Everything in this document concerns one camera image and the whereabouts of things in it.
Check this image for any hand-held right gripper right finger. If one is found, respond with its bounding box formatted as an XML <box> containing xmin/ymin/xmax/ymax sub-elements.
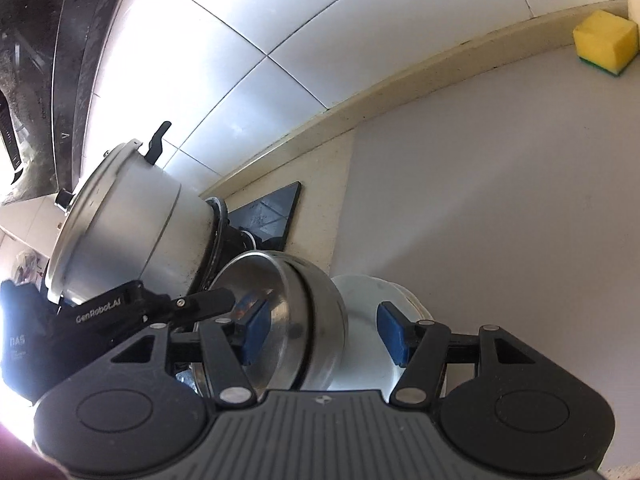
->
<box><xmin>377</xmin><ymin>301</ymin><xmax>546</xmax><ymax>406</ymax></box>

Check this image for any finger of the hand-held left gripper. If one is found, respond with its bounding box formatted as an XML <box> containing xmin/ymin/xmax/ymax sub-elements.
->
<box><xmin>55</xmin><ymin>282</ymin><xmax>236</xmax><ymax>333</ymax></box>

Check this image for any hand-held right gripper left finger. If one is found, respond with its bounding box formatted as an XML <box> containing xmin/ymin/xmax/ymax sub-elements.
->
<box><xmin>95</xmin><ymin>299</ymin><xmax>272</xmax><ymax>406</ymax></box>

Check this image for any person's left forearm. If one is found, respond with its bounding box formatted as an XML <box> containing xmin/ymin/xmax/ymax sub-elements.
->
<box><xmin>0</xmin><ymin>410</ymin><xmax>68</xmax><ymax>480</ymax></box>

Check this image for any aluminium pressure cooker pot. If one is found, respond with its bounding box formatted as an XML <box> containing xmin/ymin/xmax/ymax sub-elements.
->
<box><xmin>44</xmin><ymin>121</ymin><xmax>226</xmax><ymax>306</ymax></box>

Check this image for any black glass gas stove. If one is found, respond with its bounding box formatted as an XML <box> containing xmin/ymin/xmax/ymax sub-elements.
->
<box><xmin>202</xmin><ymin>181</ymin><xmax>304</xmax><ymax>291</ymax></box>

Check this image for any black range hood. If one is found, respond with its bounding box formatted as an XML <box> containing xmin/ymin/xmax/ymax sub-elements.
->
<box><xmin>0</xmin><ymin>0</ymin><xmax>138</xmax><ymax>206</ymax></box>

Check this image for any yellow green sponge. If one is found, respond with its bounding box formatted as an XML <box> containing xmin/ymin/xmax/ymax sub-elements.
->
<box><xmin>572</xmin><ymin>10</ymin><xmax>639</xmax><ymax>79</ymax></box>

